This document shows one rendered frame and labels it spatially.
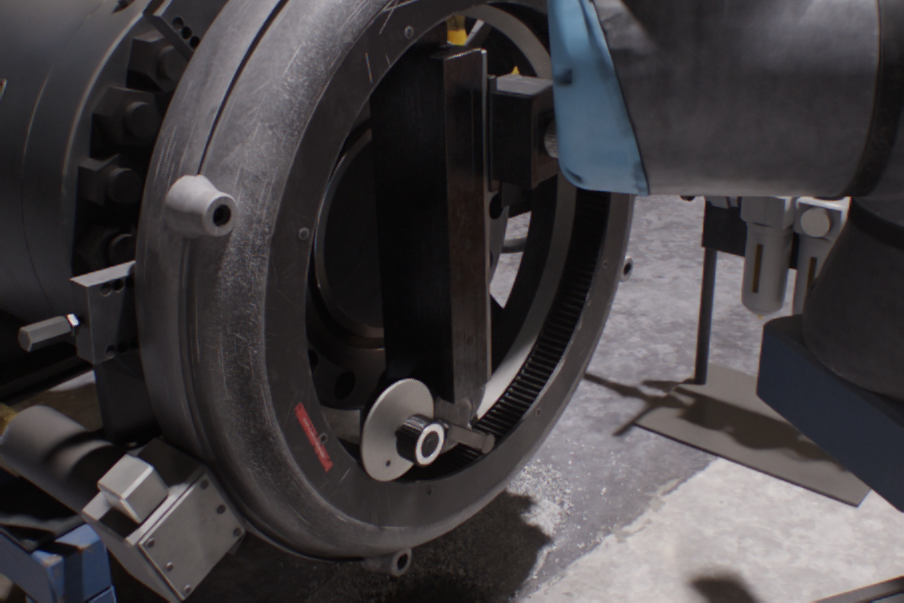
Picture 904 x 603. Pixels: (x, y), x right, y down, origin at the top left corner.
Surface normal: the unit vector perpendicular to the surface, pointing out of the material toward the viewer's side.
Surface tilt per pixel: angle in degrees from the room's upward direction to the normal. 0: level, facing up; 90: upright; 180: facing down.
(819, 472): 0
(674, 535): 0
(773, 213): 90
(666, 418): 0
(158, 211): 69
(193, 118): 57
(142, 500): 90
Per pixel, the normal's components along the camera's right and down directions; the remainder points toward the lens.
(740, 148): -0.07, 0.76
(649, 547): -0.02, -0.92
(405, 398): 0.77, 0.24
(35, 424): -0.22, -0.77
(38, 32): -0.43, -0.50
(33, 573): -0.64, 0.32
